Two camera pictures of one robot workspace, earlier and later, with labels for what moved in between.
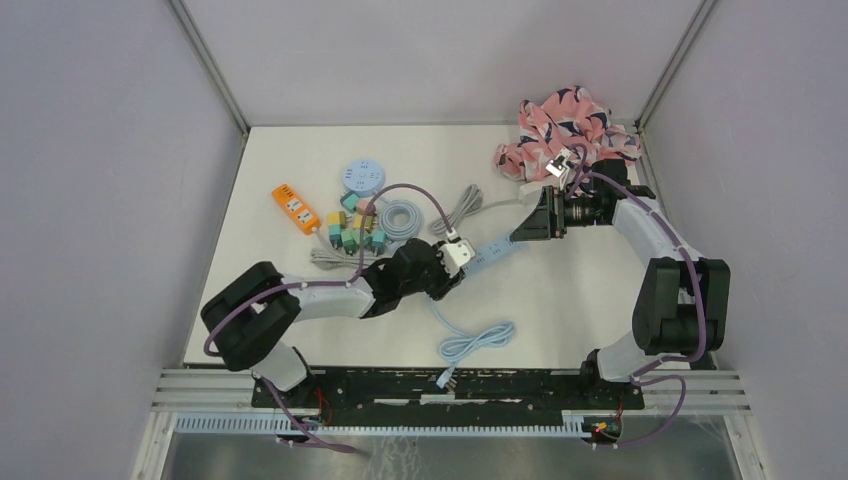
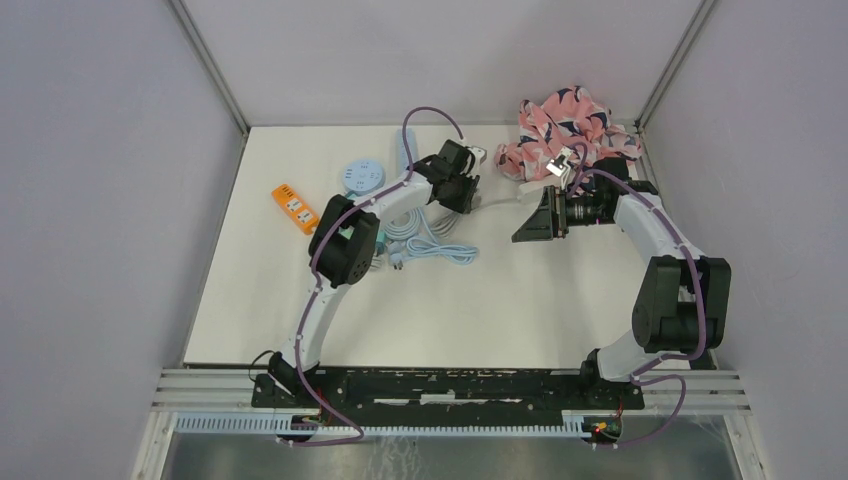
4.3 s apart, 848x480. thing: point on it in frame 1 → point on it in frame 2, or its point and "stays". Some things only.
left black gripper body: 435,279 → 460,193
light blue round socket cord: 399,220 stays
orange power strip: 295,209 stays
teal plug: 378,239 stays
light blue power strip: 491,252 → 402,153
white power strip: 529,193 stays
